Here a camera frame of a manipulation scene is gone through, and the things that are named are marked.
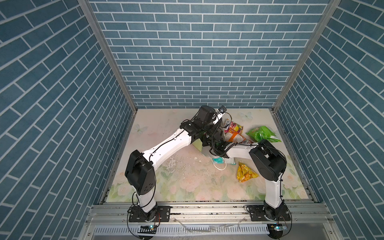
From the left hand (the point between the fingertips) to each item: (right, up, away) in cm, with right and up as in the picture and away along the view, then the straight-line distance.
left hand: (216, 118), depth 81 cm
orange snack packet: (+15, -5, +24) cm, 29 cm away
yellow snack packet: (+16, -31, +2) cm, 35 cm away
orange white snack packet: (+13, -11, +18) cm, 25 cm away
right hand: (-7, -9, +17) cm, 20 cm away
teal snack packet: (+4, -25, +7) cm, 26 cm away
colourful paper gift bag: (-10, -14, -3) cm, 17 cm away
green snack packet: (+30, -9, +11) cm, 33 cm away
